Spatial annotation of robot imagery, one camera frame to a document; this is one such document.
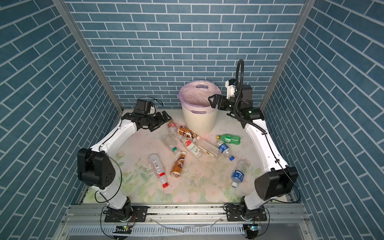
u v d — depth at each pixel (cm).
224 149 93
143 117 65
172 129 106
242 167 89
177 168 85
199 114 86
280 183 41
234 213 74
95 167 46
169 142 100
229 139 97
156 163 86
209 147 95
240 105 56
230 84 65
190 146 93
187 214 75
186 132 102
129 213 70
